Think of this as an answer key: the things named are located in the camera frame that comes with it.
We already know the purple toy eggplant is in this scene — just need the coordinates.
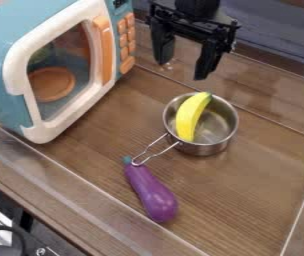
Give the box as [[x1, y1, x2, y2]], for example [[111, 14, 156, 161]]
[[122, 156, 178, 223]]

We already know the blue toy microwave oven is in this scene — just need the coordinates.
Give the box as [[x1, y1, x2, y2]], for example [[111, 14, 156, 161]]
[[0, 0, 136, 144]]

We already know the yellow toy banana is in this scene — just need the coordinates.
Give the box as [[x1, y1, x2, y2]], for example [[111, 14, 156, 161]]
[[176, 92, 212, 142]]

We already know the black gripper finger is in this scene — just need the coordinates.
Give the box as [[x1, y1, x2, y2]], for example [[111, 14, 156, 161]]
[[150, 17, 176, 65], [193, 42, 222, 80]]

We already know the silver pot with handle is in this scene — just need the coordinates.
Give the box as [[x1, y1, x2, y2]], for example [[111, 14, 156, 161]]
[[132, 93, 238, 166]]

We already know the black cable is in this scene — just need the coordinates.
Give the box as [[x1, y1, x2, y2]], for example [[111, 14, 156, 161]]
[[0, 224, 29, 256]]

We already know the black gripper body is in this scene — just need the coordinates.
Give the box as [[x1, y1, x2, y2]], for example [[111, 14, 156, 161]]
[[146, 0, 240, 52]]

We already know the orange microwave turntable plate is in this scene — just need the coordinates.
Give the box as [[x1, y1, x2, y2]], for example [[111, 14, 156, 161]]
[[27, 67, 75, 102]]

